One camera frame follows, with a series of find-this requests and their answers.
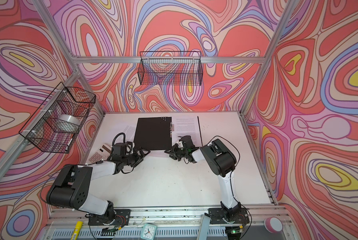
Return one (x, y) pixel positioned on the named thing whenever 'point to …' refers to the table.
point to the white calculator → (102, 154)
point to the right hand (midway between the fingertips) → (166, 154)
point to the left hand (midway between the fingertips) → (148, 154)
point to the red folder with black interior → (156, 133)
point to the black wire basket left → (54, 124)
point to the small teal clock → (148, 231)
